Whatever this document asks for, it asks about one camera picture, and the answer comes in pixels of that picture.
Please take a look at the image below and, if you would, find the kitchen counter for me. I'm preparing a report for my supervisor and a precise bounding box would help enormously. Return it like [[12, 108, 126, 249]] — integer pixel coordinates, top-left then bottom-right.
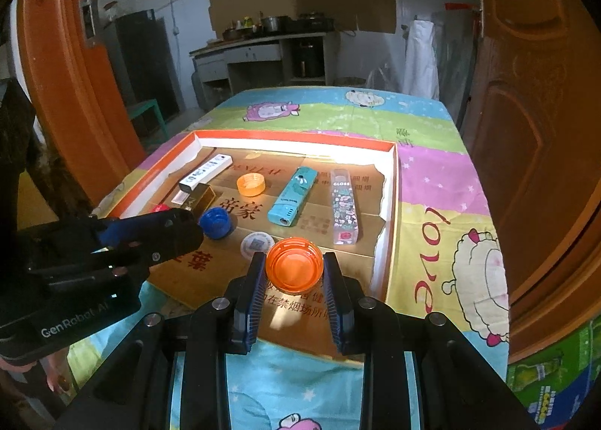
[[189, 30, 339, 106]]

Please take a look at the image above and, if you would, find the blue bottle cap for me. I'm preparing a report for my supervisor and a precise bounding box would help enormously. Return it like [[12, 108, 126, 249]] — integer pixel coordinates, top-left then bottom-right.
[[198, 207, 236, 240]]

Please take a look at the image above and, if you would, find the green printed carton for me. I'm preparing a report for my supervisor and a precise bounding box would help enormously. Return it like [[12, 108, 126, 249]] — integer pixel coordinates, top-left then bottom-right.
[[507, 317, 601, 430]]

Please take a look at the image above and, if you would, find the teal lighter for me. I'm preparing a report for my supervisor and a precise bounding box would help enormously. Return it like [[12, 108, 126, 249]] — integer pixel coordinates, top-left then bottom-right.
[[267, 167, 319, 229]]

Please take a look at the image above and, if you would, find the grey gas cylinder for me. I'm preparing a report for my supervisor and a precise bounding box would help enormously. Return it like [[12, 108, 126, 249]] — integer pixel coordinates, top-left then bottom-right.
[[190, 73, 210, 111]]

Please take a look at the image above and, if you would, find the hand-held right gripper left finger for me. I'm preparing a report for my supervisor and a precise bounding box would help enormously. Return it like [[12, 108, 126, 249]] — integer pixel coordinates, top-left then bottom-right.
[[54, 251, 268, 430]]

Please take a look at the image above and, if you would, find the metal door strike plate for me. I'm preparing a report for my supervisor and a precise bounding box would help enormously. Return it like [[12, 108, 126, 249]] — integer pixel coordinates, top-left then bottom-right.
[[77, 0, 100, 48]]

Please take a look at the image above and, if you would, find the white plastic roll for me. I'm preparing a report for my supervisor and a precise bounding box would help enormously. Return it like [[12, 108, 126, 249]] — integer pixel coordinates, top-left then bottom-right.
[[404, 19, 439, 99]]

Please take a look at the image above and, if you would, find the clear plastic roll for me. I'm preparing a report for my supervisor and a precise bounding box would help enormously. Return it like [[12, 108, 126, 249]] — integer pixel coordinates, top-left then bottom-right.
[[432, 12, 475, 111]]

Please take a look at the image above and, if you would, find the green stool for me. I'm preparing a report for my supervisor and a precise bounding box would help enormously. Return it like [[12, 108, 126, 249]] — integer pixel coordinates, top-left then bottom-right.
[[127, 98, 170, 144]]

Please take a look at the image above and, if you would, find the small orange bottle cap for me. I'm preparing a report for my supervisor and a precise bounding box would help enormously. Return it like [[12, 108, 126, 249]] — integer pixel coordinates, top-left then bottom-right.
[[236, 173, 267, 197]]

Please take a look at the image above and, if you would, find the door handle with red strip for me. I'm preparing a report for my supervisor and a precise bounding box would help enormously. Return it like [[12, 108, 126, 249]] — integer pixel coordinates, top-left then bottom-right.
[[444, 0, 484, 41]]

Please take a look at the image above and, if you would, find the person's left hand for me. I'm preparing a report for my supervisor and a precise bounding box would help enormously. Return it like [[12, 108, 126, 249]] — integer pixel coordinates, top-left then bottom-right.
[[0, 348, 80, 395]]

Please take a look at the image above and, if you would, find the large orange bottle cap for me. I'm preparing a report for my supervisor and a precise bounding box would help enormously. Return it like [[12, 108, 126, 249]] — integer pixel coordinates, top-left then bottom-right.
[[265, 237, 326, 295]]

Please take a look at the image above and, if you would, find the orange wooden door frame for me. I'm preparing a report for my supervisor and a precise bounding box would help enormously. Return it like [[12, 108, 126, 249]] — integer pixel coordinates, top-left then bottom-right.
[[16, 0, 146, 205]]

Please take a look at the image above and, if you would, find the gold rectangular box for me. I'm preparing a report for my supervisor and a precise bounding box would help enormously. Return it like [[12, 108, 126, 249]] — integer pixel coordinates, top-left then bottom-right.
[[171, 185, 217, 215]]

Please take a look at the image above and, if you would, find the white bottle cap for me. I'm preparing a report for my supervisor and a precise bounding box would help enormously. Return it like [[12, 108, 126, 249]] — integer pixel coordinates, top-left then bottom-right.
[[239, 232, 275, 262]]

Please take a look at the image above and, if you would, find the brown cardboard sheet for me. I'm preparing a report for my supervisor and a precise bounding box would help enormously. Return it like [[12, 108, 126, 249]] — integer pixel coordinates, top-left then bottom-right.
[[145, 148, 390, 360]]

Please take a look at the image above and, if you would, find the white rectangular stick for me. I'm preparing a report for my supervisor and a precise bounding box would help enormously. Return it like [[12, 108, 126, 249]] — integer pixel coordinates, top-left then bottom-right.
[[178, 154, 233, 196]]

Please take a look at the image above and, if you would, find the dark pot under counter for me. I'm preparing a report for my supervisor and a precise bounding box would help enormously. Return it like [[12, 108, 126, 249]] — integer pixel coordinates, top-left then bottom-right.
[[293, 40, 325, 78]]

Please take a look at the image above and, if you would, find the dark tall cabinet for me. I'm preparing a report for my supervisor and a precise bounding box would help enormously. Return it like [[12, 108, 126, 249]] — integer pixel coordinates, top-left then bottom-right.
[[103, 9, 181, 130]]

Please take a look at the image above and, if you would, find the clear printed lighter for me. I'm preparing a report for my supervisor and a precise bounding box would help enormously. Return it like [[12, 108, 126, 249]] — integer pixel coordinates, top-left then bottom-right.
[[329, 168, 363, 247]]

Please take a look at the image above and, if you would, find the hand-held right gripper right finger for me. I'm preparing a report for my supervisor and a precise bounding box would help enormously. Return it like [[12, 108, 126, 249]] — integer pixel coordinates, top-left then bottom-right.
[[323, 251, 541, 430]]

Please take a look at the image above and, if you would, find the brown wooden door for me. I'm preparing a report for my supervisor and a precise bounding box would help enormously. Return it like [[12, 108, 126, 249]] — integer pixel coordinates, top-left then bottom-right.
[[458, 0, 601, 360]]

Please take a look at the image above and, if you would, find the shallow white orange box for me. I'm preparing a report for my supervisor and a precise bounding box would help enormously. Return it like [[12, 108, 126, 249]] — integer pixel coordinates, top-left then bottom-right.
[[91, 129, 402, 318]]

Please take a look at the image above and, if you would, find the printed sheep blanket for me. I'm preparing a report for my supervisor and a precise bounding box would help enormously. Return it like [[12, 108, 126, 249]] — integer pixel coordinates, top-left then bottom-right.
[[66, 86, 510, 430]]

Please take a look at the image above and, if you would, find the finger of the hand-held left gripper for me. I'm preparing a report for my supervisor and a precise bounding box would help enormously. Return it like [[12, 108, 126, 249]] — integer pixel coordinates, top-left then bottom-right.
[[110, 207, 205, 271], [96, 214, 160, 245]]

